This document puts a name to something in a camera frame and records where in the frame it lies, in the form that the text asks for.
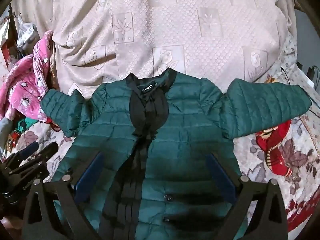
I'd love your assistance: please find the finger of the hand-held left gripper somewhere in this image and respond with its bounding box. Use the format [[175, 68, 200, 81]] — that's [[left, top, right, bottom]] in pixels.
[[9, 141, 59, 181], [5, 142, 40, 168]]

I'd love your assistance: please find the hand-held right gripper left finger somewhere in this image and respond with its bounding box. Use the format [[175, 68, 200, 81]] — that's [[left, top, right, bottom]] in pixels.
[[22, 152, 105, 240]]

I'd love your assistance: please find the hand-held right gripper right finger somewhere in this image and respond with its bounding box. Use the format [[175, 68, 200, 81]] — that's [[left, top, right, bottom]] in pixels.
[[207, 153, 292, 240]]

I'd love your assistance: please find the dark green puffer jacket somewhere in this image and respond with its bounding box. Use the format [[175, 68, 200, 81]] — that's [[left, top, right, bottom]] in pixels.
[[40, 67, 312, 240]]

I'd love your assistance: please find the green cloth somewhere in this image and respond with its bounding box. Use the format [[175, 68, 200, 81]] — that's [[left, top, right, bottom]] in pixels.
[[17, 118, 38, 133]]

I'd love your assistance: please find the grey cloth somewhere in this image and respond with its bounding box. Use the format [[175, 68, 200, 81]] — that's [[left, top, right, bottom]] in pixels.
[[0, 117, 16, 155]]

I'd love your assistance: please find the red yellow patterned blanket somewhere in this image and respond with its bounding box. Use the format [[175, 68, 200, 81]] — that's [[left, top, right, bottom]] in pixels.
[[255, 119, 293, 176]]

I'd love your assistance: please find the pink penguin print blanket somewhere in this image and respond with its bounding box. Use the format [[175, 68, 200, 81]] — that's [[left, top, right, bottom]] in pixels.
[[0, 30, 57, 125]]

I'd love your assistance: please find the clear plastic bag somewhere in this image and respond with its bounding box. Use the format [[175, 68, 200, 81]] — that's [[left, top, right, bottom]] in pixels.
[[16, 22, 38, 48]]

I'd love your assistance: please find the beige embossed bedspread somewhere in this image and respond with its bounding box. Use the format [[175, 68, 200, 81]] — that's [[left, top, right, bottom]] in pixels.
[[10, 0, 298, 100]]

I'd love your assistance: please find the black cable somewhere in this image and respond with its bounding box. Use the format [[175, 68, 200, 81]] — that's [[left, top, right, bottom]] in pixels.
[[279, 64, 320, 91]]

